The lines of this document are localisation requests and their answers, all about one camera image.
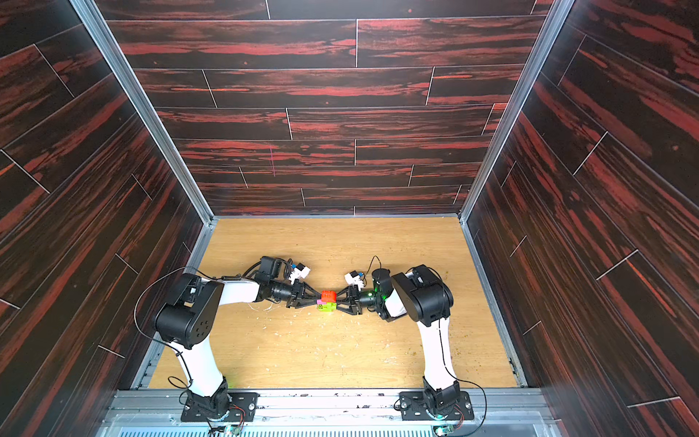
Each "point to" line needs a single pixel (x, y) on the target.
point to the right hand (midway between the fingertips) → (334, 301)
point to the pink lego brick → (320, 302)
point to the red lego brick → (329, 296)
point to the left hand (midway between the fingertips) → (320, 301)
